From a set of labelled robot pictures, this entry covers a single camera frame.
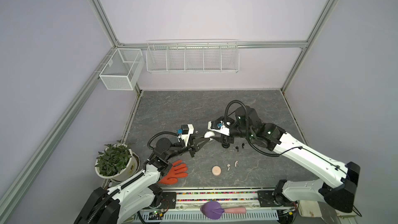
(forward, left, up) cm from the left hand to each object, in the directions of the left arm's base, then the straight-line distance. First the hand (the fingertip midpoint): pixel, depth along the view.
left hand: (208, 139), depth 68 cm
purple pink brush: (-25, -1, -21) cm, 32 cm away
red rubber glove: (-5, +17, -23) cm, 29 cm away
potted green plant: (-5, +42, -7) cm, 43 cm away
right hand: (+4, -3, +3) cm, 6 cm away
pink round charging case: (-7, -4, -22) cm, 24 cm away
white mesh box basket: (+56, +53, -2) cm, 77 cm away
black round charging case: (+7, -11, -23) cm, 26 cm away
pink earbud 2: (-3, -16, -23) cm, 28 cm away
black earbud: (+5, -18, -24) cm, 30 cm away
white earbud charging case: (+1, 0, +3) cm, 3 cm away
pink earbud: (-5, -11, -23) cm, 26 cm away
